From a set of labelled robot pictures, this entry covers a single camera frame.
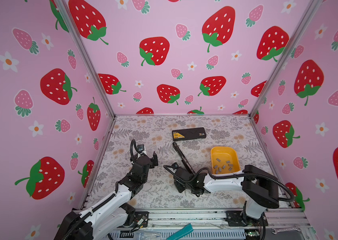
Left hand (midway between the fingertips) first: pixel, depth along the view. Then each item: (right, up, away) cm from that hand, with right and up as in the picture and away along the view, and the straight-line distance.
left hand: (147, 152), depth 83 cm
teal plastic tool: (+22, -36, -12) cm, 44 cm away
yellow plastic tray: (+48, -7, +12) cm, 50 cm away
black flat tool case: (+27, +10, +25) cm, 38 cm away
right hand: (+16, -17, +2) cm, 23 cm away
